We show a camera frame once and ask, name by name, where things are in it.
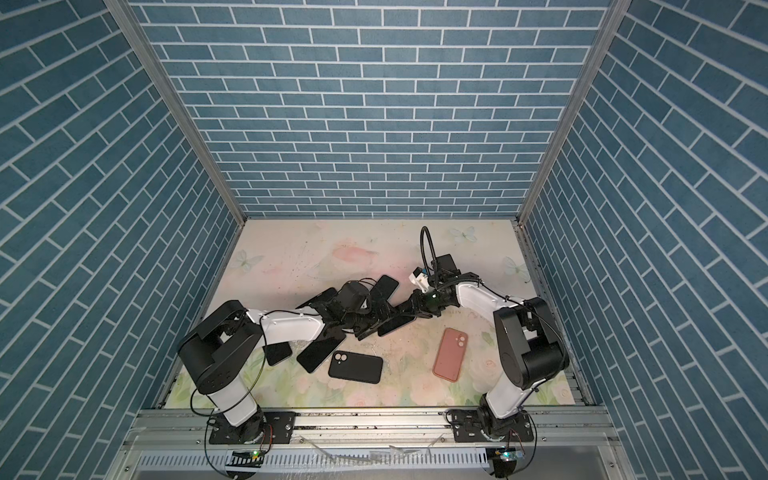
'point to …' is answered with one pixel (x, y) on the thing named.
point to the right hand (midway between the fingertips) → (402, 310)
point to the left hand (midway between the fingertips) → (391, 321)
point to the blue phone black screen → (384, 287)
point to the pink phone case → (450, 354)
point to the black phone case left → (324, 296)
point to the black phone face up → (319, 348)
